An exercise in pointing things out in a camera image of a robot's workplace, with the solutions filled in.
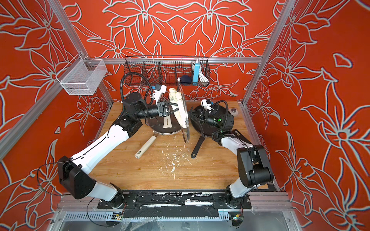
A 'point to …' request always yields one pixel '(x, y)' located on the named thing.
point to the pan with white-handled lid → (164, 125)
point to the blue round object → (186, 80)
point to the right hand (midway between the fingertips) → (186, 117)
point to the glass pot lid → (185, 132)
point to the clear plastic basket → (82, 77)
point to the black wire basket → (167, 70)
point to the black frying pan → (207, 122)
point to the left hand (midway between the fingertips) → (180, 106)
